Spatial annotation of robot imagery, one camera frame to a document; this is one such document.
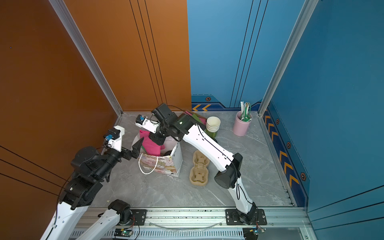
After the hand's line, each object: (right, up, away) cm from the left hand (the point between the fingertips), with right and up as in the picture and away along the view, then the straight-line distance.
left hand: (132, 132), depth 62 cm
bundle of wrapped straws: (+58, +12, +33) cm, 68 cm away
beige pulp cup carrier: (+28, -25, +24) cm, 45 cm away
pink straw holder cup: (+57, +2, +40) cm, 69 cm away
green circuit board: (-8, -49, +9) cm, 50 cm away
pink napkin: (+5, -8, +9) cm, 13 cm away
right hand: (+5, -2, +9) cm, 10 cm away
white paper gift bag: (+13, -15, +9) cm, 22 cm away
